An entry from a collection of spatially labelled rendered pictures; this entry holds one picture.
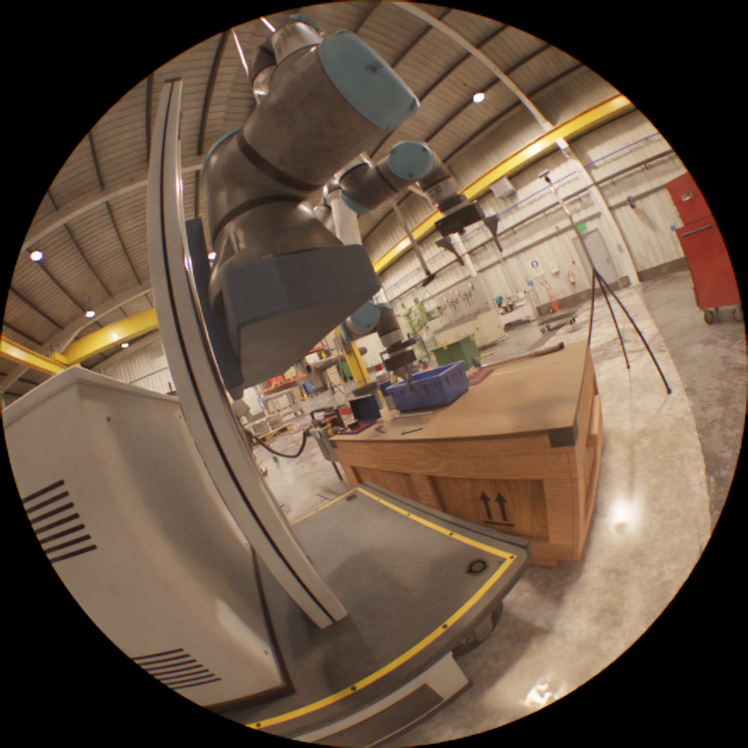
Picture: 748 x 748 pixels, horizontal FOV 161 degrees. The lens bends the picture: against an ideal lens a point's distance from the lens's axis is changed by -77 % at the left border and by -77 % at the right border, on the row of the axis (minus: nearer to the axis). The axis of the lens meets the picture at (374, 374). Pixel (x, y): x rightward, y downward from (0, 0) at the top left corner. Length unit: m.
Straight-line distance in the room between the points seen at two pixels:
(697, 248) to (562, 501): 2.54
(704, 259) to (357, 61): 2.79
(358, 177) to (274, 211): 0.36
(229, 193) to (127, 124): 8.28
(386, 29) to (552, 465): 8.76
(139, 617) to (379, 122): 0.62
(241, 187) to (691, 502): 1.26
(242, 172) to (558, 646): 1.01
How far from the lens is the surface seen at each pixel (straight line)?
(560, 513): 0.71
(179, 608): 0.38
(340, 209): 1.01
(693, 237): 2.88
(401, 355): 1.01
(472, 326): 6.50
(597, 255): 10.34
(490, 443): 0.64
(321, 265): 0.27
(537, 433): 0.59
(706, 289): 2.92
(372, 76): 0.31
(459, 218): 0.74
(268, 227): 0.30
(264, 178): 0.35
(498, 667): 0.76
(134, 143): 8.97
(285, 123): 0.33
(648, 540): 0.95
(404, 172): 0.60
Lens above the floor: 0.72
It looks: 3 degrees down
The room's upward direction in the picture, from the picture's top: 22 degrees counter-clockwise
